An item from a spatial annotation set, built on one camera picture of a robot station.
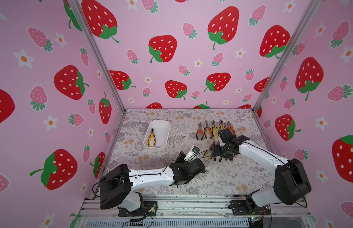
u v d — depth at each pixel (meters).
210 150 0.95
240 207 0.74
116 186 0.42
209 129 1.07
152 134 1.04
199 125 1.11
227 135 0.71
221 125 1.08
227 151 0.73
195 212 0.73
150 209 0.72
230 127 1.08
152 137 1.02
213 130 1.07
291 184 0.43
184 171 0.60
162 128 1.07
